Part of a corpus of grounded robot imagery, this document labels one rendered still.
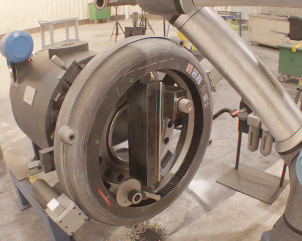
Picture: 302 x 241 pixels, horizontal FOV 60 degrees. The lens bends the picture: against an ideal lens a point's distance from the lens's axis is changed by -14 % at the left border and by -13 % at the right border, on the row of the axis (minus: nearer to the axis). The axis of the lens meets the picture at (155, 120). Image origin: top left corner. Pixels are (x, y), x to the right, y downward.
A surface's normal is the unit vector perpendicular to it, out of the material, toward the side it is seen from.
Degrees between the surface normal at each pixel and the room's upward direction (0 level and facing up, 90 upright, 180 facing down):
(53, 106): 90
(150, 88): 90
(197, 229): 0
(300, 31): 90
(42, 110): 68
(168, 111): 86
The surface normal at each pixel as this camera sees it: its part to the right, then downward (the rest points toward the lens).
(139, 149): -0.71, 0.24
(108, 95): 0.70, 0.26
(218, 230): -0.04, -0.92
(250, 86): -0.37, 0.43
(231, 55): -0.15, 0.23
